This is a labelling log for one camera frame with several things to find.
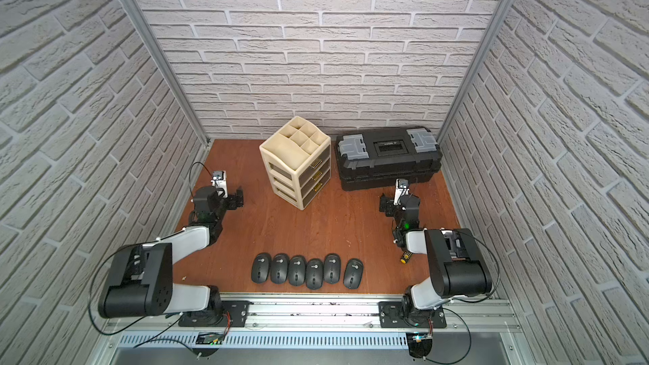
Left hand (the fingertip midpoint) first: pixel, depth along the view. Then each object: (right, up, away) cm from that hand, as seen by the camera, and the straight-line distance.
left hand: (228, 182), depth 91 cm
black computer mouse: (+15, -28, -9) cm, 33 cm away
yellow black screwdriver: (+63, -26, -8) cm, 69 cm away
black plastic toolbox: (+55, +9, 0) cm, 56 cm away
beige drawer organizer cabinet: (+27, +8, -8) cm, 29 cm away
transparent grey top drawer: (+32, +6, -7) cm, 34 cm away
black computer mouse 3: (+27, -28, -10) cm, 40 cm away
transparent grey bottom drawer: (+29, -7, +2) cm, 30 cm away
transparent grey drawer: (+34, +1, +5) cm, 34 cm away
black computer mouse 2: (+21, -27, -9) cm, 36 cm away
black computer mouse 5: (+39, -28, -10) cm, 49 cm away
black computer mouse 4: (+33, -29, -11) cm, 45 cm away
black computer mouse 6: (+45, -29, -11) cm, 55 cm away
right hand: (+64, -5, +4) cm, 65 cm away
